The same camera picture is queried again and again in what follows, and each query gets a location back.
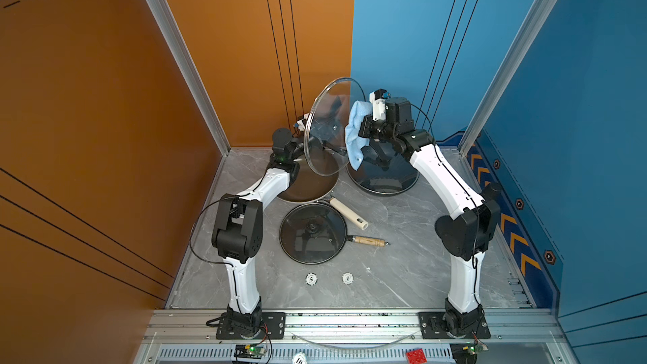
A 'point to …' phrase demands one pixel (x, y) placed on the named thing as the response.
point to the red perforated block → (416, 356)
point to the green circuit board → (246, 350)
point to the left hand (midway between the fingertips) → (340, 115)
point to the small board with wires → (477, 346)
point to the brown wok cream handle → (318, 176)
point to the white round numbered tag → (299, 358)
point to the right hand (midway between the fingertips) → (357, 121)
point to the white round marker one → (347, 278)
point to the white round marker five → (311, 279)
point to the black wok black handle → (384, 169)
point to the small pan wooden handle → (315, 233)
